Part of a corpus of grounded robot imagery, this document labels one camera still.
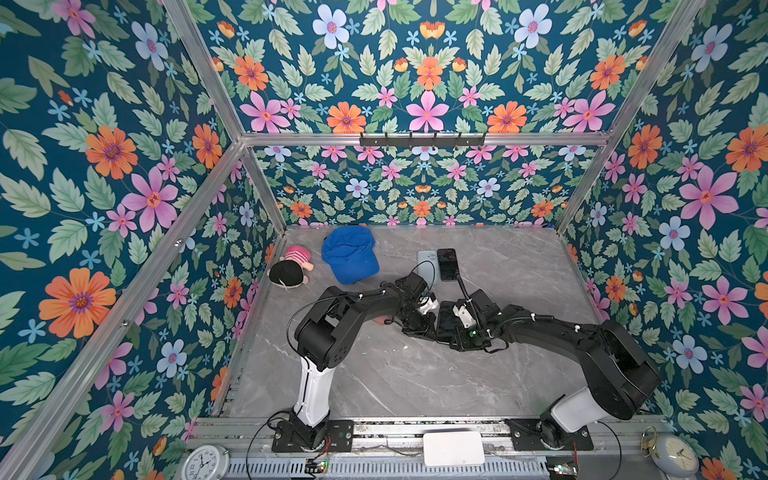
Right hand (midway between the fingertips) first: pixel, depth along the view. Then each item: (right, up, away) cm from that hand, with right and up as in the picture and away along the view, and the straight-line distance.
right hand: (453, 343), depth 88 cm
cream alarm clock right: (+47, -20, -21) cm, 55 cm away
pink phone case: (-20, +12, -23) cm, 32 cm away
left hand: (-3, +3, -1) cm, 5 cm away
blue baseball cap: (-35, +27, +20) cm, 48 cm away
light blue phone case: (-5, +26, +23) cm, 35 cm away
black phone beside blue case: (+1, +23, +20) cm, 31 cm away
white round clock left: (-60, -21, -21) cm, 67 cm away
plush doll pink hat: (-53, +21, +8) cm, 58 cm away
